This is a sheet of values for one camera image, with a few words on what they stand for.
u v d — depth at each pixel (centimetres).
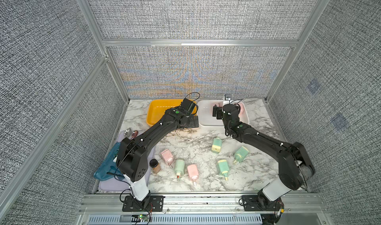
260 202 66
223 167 80
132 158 45
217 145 86
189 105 66
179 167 78
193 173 76
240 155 83
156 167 78
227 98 73
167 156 82
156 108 112
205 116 113
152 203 73
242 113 106
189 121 76
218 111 78
